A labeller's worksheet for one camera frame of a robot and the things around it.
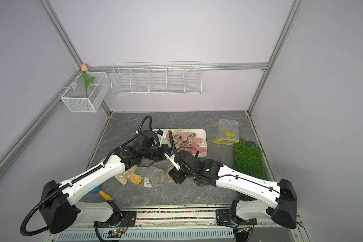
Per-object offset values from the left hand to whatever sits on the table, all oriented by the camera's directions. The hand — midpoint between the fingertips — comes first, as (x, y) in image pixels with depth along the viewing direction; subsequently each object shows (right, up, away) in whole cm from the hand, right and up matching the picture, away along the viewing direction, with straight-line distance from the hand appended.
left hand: (176, 154), depth 74 cm
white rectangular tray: (+15, +9, +32) cm, 37 cm away
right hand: (-1, -6, -2) cm, 6 cm away
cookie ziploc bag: (+34, +10, +32) cm, 48 cm away
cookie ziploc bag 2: (-15, -12, +3) cm, 20 cm away
